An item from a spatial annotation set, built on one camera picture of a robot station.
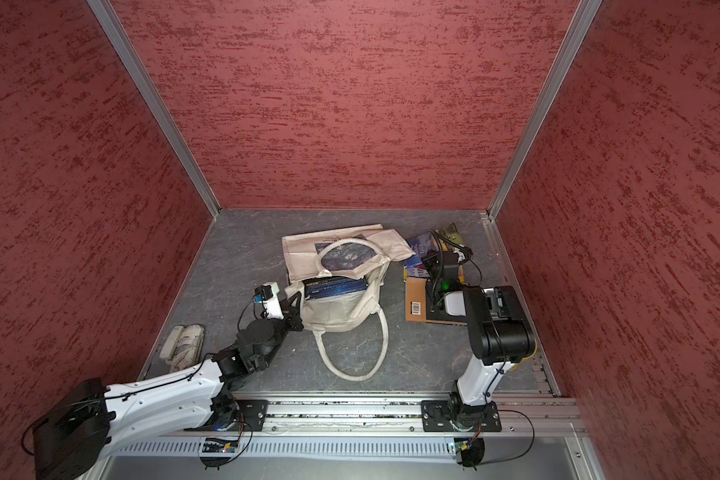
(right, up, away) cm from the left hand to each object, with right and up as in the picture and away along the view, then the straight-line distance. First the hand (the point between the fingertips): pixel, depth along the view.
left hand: (302, 299), depth 80 cm
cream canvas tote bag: (+11, +7, -3) cm, 13 cm away
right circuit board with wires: (+44, -35, -9) cm, 57 cm away
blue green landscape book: (+46, +18, +17) cm, 52 cm away
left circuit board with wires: (-20, -36, -8) cm, 42 cm away
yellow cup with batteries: (+45, -4, -30) cm, 54 cm away
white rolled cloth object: (-35, -14, +3) cm, 38 cm away
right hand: (+38, +12, +18) cm, 44 cm away
